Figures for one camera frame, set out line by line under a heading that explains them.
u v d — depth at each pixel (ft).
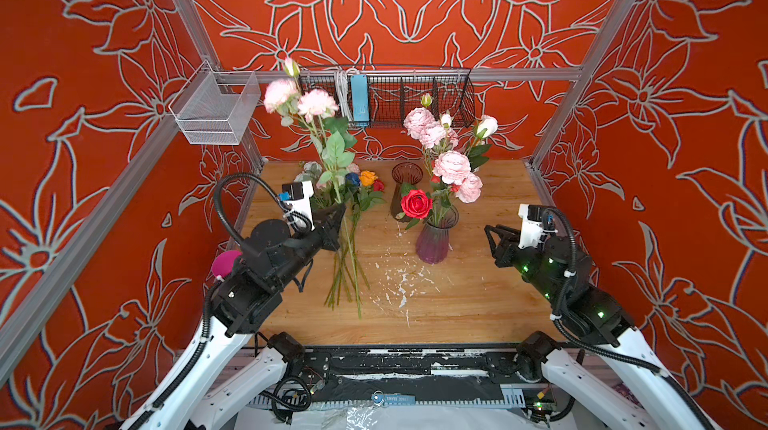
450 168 1.99
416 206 1.78
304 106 1.78
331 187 3.50
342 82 2.85
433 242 2.84
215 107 3.07
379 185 3.50
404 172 3.03
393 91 3.13
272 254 1.39
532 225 1.84
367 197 3.40
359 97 2.94
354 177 3.52
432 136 2.09
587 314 1.49
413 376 2.39
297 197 1.69
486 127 2.29
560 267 1.55
